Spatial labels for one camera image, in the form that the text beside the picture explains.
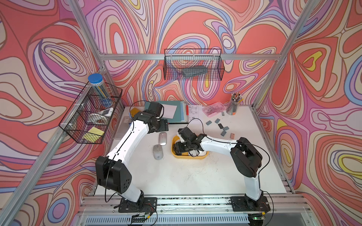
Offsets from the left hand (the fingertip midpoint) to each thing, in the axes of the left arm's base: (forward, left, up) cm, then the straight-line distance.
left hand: (161, 127), depth 83 cm
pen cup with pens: (+29, -53, -12) cm, 62 cm away
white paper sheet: (+30, -2, -17) cm, 34 cm away
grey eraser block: (+18, -33, -18) cm, 42 cm away
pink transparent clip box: (+32, -37, -18) cm, 52 cm away
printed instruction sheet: (+30, -23, -18) cm, 42 cm away
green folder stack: (+26, -11, -16) cm, 32 cm away
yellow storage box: (0, -9, -13) cm, 16 cm away
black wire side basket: (-2, +39, +9) cm, 40 cm away
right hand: (-8, -10, -17) cm, 21 cm away
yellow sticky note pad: (-14, +28, +13) cm, 35 cm away
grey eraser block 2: (+21, -41, -19) cm, 49 cm away
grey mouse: (-8, +4, -16) cm, 19 cm away
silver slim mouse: (+3, +2, -18) cm, 18 cm away
